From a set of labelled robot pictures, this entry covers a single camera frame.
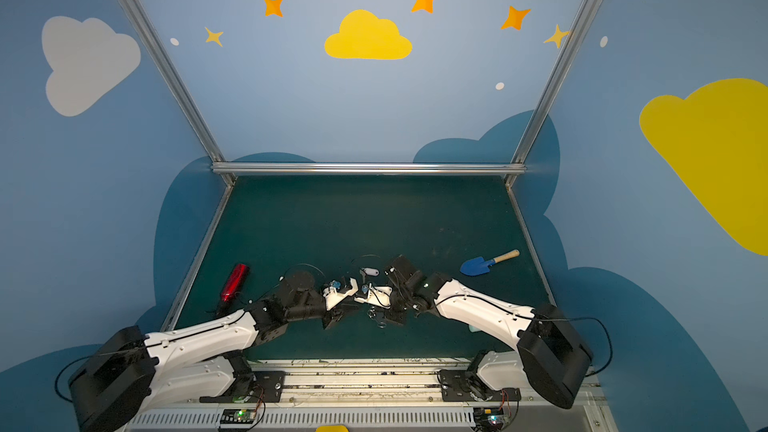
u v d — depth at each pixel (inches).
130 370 16.0
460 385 29.4
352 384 30.1
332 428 27.1
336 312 27.7
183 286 37.9
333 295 26.7
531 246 42.4
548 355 16.3
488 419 28.1
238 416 27.9
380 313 31.6
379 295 27.5
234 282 35.6
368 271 37.7
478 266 37.9
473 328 32.5
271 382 29.5
